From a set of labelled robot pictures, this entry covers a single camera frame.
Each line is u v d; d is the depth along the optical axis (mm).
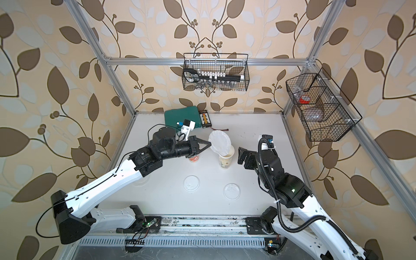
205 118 1158
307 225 399
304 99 808
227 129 1114
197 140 618
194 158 921
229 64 912
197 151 605
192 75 842
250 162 587
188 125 625
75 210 392
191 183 866
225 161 843
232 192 838
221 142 706
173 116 1160
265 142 565
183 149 578
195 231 737
